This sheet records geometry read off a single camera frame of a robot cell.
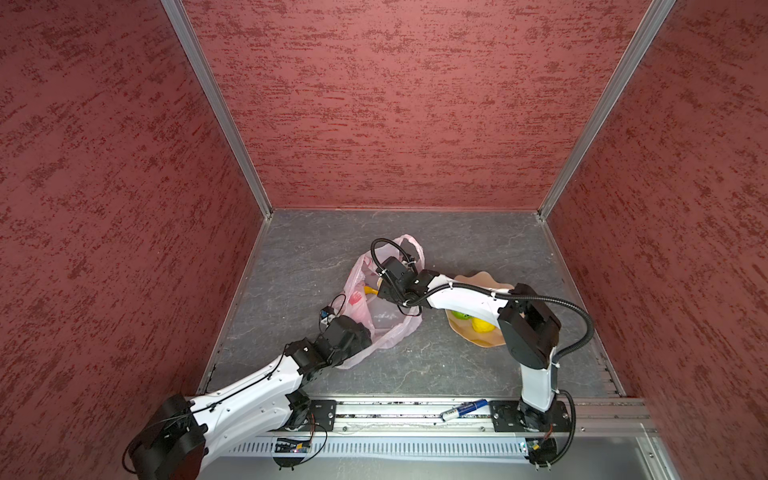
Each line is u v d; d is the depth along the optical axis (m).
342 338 0.66
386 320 0.92
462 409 0.74
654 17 0.71
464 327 0.85
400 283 0.69
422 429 0.73
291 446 0.72
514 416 0.73
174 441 0.40
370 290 0.95
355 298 0.83
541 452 0.71
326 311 0.77
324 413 0.74
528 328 0.49
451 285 0.59
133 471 0.42
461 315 0.59
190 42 0.76
